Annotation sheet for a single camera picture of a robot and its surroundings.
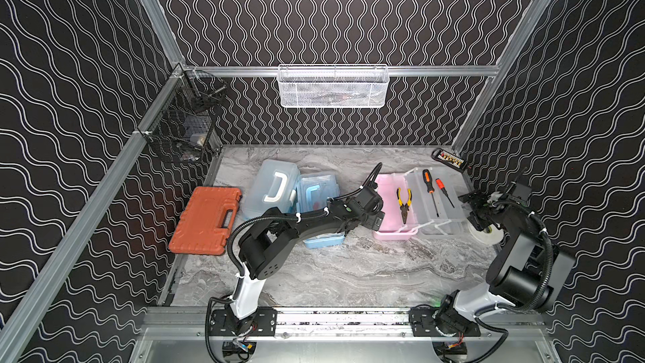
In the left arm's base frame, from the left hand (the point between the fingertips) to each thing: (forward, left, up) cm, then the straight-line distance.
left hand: (370, 208), depth 90 cm
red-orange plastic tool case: (-9, +61, -7) cm, 62 cm away
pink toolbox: (-6, -9, -3) cm, 11 cm away
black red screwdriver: (+10, -21, +5) cm, 24 cm away
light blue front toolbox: (+4, +21, +2) cm, 21 cm away
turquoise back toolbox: (+5, +35, +2) cm, 36 cm away
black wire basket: (+22, +72, +14) cm, 77 cm away
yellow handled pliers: (+1, -12, 0) cm, 13 cm away
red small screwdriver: (+9, -26, +4) cm, 28 cm away
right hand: (+3, -34, +2) cm, 34 cm away
